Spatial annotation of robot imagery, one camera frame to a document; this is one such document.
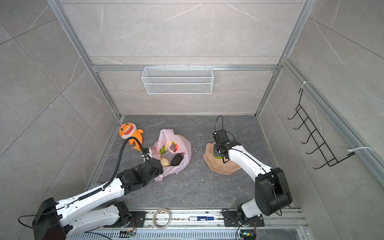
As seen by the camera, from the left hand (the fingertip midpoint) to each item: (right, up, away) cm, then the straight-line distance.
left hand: (161, 160), depth 81 cm
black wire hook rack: (+73, +5, -22) cm, 77 cm away
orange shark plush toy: (-28, +16, +20) cm, 38 cm away
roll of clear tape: (-2, -27, -7) cm, 28 cm away
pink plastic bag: (+5, +3, +12) cm, 14 cm away
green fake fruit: (-3, +3, +15) cm, 16 cm away
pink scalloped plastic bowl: (+33, -6, +12) cm, 36 cm away
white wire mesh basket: (+7, +51, +20) cm, 55 cm away
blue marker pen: (+21, -27, -8) cm, 36 cm away
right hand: (+34, +5, +9) cm, 36 cm away
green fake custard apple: (+33, -1, +12) cm, 35 cm away
